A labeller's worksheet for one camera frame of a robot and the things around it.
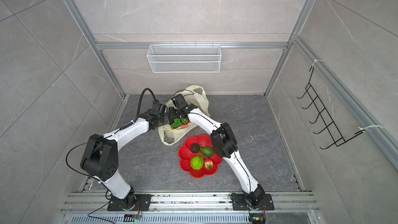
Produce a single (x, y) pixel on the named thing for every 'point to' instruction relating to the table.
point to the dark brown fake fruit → (195, 148)
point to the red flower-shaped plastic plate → (186, 155)
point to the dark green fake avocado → (208, 152)
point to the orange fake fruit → (184, 126)
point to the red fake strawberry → (208, 163)
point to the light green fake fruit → (197, 163)
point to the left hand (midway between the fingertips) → (164, 115)
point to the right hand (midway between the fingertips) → (171, 112)
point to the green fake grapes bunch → (178, 122)
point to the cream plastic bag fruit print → (196, 96)
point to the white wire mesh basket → (184, 58)
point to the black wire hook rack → (331, 127)
